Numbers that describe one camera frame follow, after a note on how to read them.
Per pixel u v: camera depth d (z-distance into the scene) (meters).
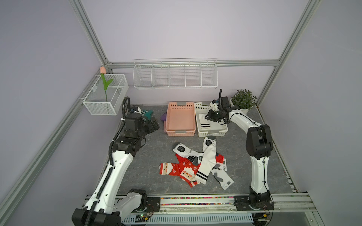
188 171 0.84
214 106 0.94
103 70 0.85
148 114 1.15
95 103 0.71
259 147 0.57
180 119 1.11
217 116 0.87
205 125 1.05
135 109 0.64
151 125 0.65
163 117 1.11
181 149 0.91
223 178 0.82
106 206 0.38
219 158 0.87
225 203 0.76
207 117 0.97
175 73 1.00
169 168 0.86
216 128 1.04
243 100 0.99
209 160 0.86
